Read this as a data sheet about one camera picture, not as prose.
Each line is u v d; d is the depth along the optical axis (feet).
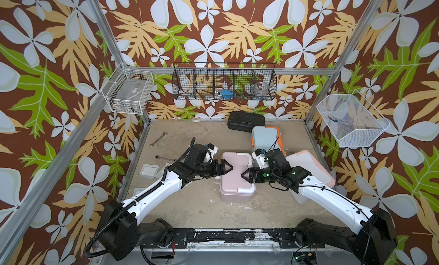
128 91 2.82
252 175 2.30
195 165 2.02
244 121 3.73
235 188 2.42
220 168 2.27
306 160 2.70
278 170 1.99
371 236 1.25
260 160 2.39
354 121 2.67
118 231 1.30
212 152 2.41
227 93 3.07
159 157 3.33
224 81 3.23
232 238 2.46
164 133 3.75
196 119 4.02
